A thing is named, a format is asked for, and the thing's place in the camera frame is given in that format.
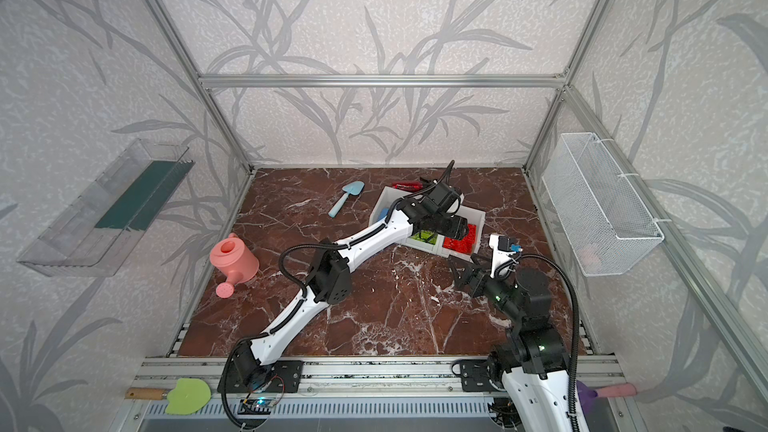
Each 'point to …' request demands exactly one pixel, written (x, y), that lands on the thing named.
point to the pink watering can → (235, 259)
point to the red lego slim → (465, 245)
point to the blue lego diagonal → (383, 213)
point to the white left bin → (385, 202)
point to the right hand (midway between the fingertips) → (460, 249)
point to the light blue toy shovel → (354, 188)
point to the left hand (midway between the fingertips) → (467, 222)
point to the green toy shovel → (188, 396)
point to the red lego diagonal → (450, 243)
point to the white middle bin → (427, 247)
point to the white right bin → (474, 216)
